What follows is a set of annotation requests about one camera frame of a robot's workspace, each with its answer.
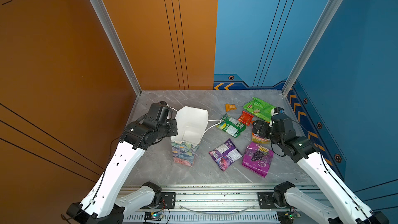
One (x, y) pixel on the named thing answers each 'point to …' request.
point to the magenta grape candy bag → (257, 158)
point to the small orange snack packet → (229, 107)
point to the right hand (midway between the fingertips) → (258, 125)
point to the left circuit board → (153, 215)
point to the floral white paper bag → (192, 124)
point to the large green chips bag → (259, 109)
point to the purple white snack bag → (225, 154)
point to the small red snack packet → (245, 117)
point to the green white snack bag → (231, 125)
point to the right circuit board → (287, 216)
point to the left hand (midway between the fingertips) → (175, 124)
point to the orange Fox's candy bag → (257, 139)
